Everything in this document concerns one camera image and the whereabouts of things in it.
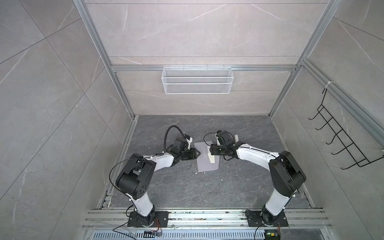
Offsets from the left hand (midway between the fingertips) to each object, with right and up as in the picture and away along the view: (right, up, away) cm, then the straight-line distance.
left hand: (198, 150), depth 92 cm
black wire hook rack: (+65, +2, -33) cm, 73 cm away
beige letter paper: (+8, -5, +3) cm, 10 cm away
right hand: (+9, +1, +2) cm, 10 cm away
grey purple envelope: (+3, -7, +3) cm, 8 cm away
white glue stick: (+27, +7, +12) cm, 31 cm away
